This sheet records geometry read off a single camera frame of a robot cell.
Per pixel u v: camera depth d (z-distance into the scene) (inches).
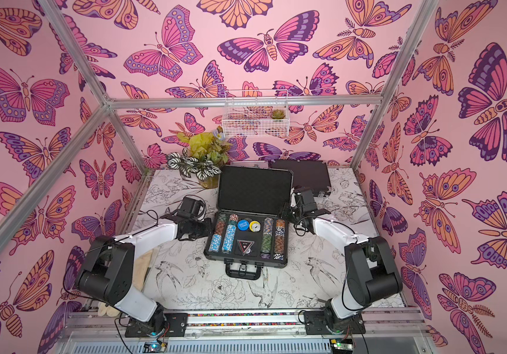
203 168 36.5
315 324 28.7
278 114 36.4
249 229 36.2
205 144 40.6
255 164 47.1
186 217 28.3
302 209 27.6
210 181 44.1
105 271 17.9
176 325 28.8
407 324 29.3
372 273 17.5
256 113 37.6
